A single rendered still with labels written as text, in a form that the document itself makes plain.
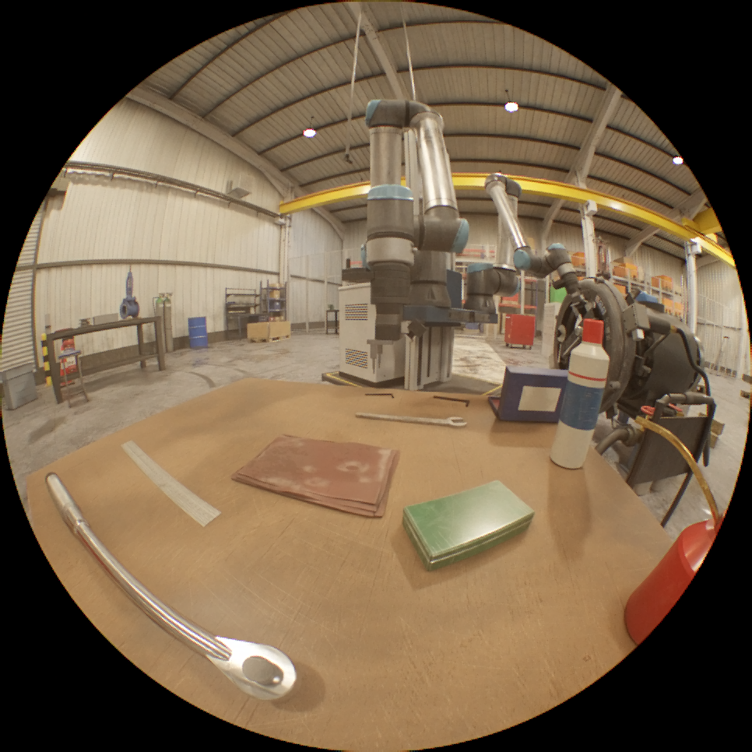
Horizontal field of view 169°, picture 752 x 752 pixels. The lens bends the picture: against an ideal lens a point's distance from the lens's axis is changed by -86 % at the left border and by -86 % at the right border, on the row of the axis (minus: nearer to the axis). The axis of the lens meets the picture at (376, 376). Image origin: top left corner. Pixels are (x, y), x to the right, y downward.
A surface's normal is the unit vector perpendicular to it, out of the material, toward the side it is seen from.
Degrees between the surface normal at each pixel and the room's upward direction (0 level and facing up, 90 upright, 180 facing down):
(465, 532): 0
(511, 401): 100
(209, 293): 90
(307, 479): 8
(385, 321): 70
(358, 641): 0
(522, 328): 90
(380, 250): 90
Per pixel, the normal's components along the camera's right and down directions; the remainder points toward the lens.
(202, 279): 0.94, 0.08
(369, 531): 0.00, -0.97
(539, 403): -0.22, 0.40
